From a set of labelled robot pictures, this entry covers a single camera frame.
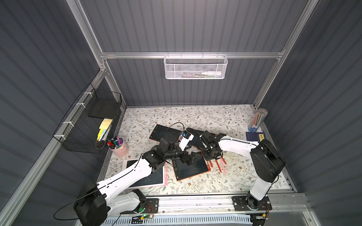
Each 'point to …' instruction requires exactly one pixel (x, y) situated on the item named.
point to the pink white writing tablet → (158, 177)
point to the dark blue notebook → (255, 136)
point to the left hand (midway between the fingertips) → (197, 154)
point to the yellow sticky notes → (103, 127)
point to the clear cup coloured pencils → (259, 117)
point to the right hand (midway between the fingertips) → (209, 157)
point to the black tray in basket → (105, 106)
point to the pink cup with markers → (117, 145)
